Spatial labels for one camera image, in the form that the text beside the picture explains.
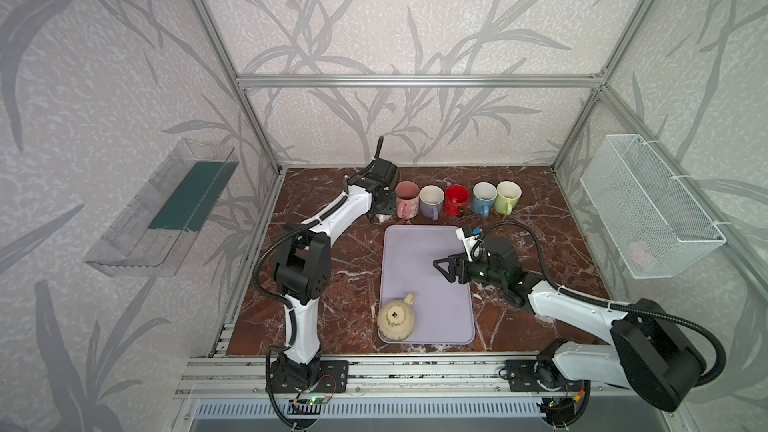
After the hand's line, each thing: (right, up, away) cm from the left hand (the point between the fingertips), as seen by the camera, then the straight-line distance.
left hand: (388, 196), depth 95 cm
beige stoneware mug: (+3, -31, -20) cm, 37 cm away
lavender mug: (+15, -1, +11) cm, 18 cm away
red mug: (+24, -1, +12) cm, 27 cm away
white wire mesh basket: (+58, -6, -32) cm, 66 cm away
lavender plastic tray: (+16, -31, -15) cm, 38 cm away
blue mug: (+32, 0, +5) cm, 32 cm away
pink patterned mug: (+6, -1, +1) cm, 6 cm away
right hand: (+16, -16, -11) cm, 25 cm away
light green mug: (+41, 0, +7) cm, 42 cm away
